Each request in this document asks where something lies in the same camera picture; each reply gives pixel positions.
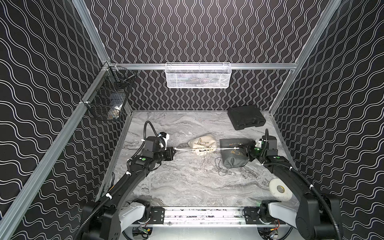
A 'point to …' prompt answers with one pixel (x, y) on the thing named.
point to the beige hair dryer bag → (203, 144)
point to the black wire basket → (108, 95)
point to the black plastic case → (245, 115)
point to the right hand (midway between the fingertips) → (238, 144)
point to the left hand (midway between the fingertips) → (175, 148)
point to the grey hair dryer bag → (233, 152)
